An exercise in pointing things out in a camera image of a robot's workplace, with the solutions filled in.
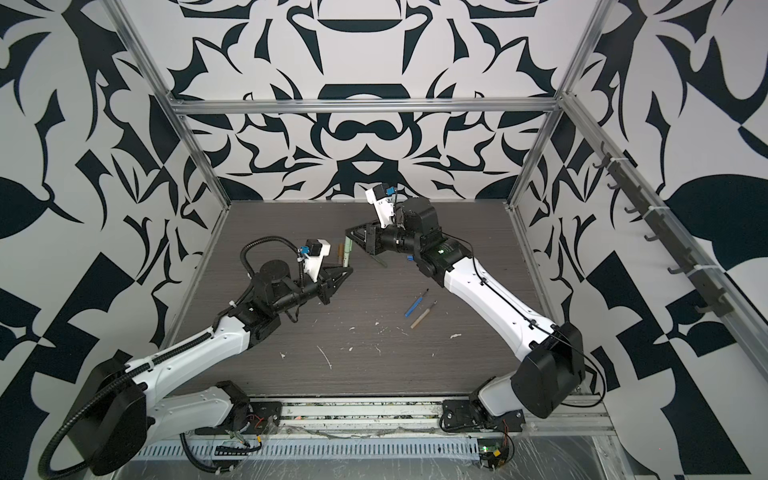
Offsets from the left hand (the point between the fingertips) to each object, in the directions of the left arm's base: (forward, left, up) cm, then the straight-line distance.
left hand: (351, 262), depth 74 cm
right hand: (+3, 0, +9) cm, 9 cm away
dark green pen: (+16, -8, -25) cm, 31 cm away
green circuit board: (-37, -32, -25) cm, 55 cm away
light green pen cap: (+1, 0, +5) cm, 6 cm away
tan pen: (-5, -19, -23) cm, 30 cm away
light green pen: (0, +1, +2) cm, 2 cm away
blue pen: (0, -18, -25) cm, 31 cm away
